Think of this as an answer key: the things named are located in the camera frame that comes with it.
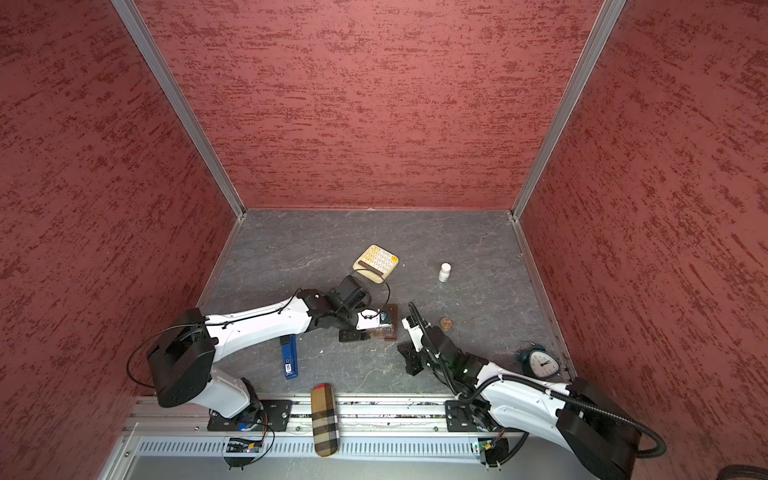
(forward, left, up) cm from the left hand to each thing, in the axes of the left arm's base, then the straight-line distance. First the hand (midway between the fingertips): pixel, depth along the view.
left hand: (364, 327), depth 84 cm
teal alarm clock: (-9, -49, -1) cm, 50 cm away
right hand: (-7, -10, -4) cm, 13 cm away
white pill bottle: (+20, -26, -2) cm, 32 cm away
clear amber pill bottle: (0, -6, -2) cm, 6 cm away
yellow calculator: (+25, -2, -4) cm, 26 cm away
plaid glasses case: (-23, +8, -2) cm, 24 cm away
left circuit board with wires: (-28, +28, -7) cm, 40 cm away
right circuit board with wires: (-28, -34, -8) cm, 44 cm away
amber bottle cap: (+4, -25, -4) cm, 26 cm away
